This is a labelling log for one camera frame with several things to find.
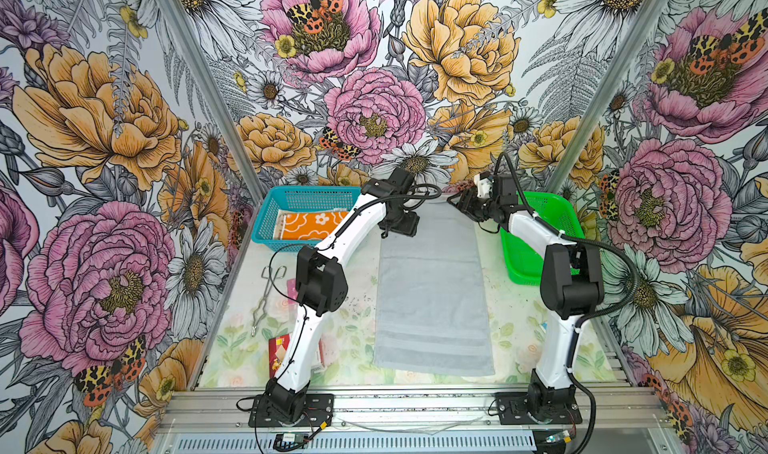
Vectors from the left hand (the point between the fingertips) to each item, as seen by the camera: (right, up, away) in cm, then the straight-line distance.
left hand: (401, 236), depth 92 cm
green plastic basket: (+55, +8, +17) cm, 58 cm away
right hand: (+16, +8, +6) cm, 19 cm away
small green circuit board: (-27, -46, -21) cm, 57 cm away
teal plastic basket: (-46, +13, +19) cm, 51 cm away
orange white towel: (-34, +3, +17) cm, 38 cm away
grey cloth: (+9, -23, -1) cm, 25 cm away
